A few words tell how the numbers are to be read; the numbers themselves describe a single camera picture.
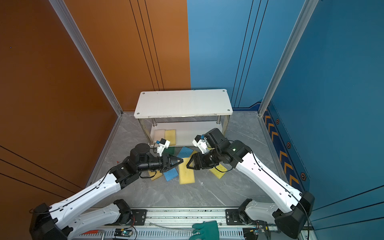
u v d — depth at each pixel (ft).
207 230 2.23
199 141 2.07
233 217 2.38
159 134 3.17
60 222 1.31
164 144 2.21
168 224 2.38
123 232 2.33
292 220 1.18
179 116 2.41
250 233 2.30
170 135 3.18
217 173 2.85
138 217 2.42
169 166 2.04
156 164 2.02
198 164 1.93
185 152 3.11
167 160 2.06
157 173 2.84
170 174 2.85
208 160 1.87
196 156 1.93
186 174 2.14
